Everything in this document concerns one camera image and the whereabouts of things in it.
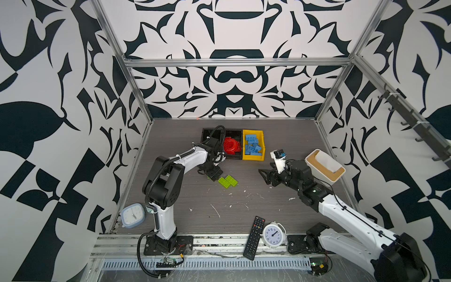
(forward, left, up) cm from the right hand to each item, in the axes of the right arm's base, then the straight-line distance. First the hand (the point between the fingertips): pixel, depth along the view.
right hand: (266, 166), depth 79 cm
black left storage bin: (+13, +22, +8) cm, 27 cm away
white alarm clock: (-25, -2, -14) cm, 29 cm away
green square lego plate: (0, +17, -15) cm, 23 cm away
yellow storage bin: (+27, -2, -11) cm, 30 cm away
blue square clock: (-17, +60, -12) cm, 63 cm away
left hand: (+6, +26, -13) cm, 30 cm away
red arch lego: (+20, +15, -12) cm, 28 cm away
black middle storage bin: (+25, +11, -8) cm, 29 cm away
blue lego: (+20, +3, -13) cm, 24 cm away
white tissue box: (+5, -33, -12) cm, 36 cm away
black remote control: (-26, +7, -15) cm, 31 cm away
